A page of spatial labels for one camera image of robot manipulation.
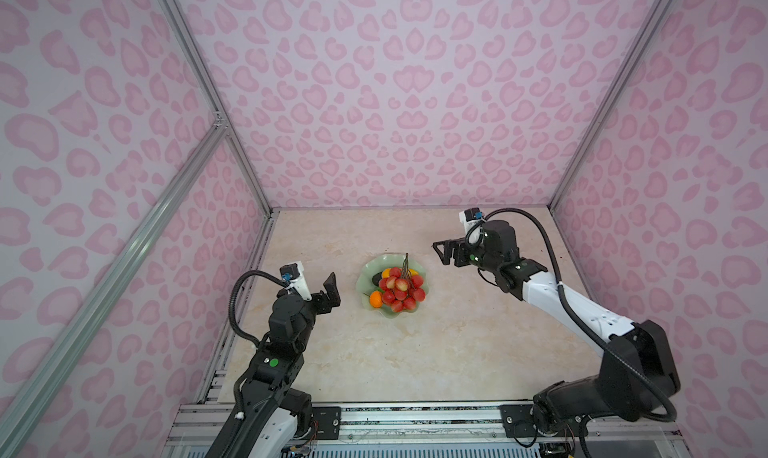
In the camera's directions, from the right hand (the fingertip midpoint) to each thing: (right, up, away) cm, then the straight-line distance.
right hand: (448, 239), depth 83 cm
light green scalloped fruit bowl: (-23, -10, +15) cm, 30 cm away
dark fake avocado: (-21, -13, +13) cm, 27 cm away
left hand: (-34, -8, -7) cm, 36 cm away
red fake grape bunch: (-13, -14, +1) cm, 19 cm away
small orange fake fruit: (-20, -17, +6) cm, 27 cm away
